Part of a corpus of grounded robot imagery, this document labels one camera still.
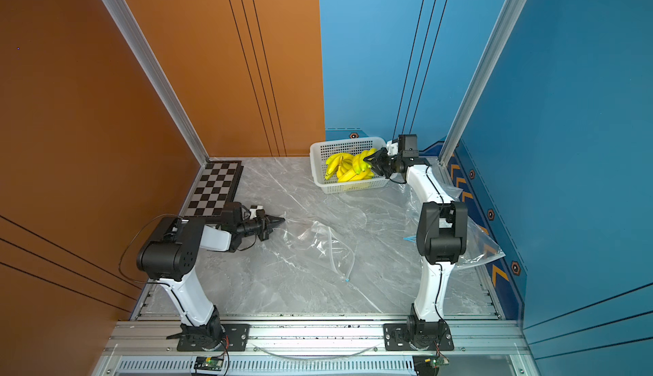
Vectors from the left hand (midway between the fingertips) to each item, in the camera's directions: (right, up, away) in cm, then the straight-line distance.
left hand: (286, 215), depth 93 cm
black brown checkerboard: (-32, +12, +14) cm, 37 cm away
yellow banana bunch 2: (+26, +15, +12) cm, 32 cm away
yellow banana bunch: (+21, +21, +17) cm, 34 cm away
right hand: (+30, +21, +1) cm, 37 cm away
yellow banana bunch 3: (+27, +19, +1) cm, 33 cm away
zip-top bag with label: (+16, -2, -21) cm, 26 cm away
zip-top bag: (+45, +1, +7) cm, 46 cm away
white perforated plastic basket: (+11, +26, +22) cm, 36 cm away
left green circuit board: (-18, -39, -21) cm, 48 cm away
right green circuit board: (+46, -37, -24) cm, 64 cm away
